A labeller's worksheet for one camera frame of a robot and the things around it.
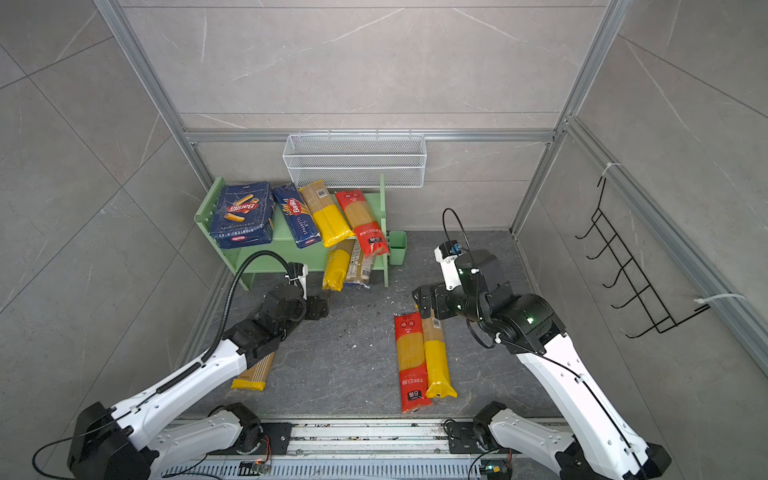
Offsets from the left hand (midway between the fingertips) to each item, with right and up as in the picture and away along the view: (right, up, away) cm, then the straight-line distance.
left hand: (321, 287), depth 80 cm
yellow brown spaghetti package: (+2, +18, +2) cm, 19 cm away
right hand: (+29, +1, -14) cm, 33 cm away
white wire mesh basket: (+7, +41, +21) cm, 47 cm away
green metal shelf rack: (+16, +6, +13) cm, 22 cm away
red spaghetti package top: (+13, +15, -2) cm, 20 cm away
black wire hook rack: (+75, +5, -12) cm, 76 cm away
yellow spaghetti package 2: (+32, -21, +4) cm, 39 cm away
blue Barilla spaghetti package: (-6, +19, +2) cm, 20 cm away
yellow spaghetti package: (+3, +6, +10) cm, 12 cm away
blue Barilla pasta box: (-22, +20, 0) cm, 29 cm away
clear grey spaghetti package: (+9, +4, +10) cm, 14 cm away
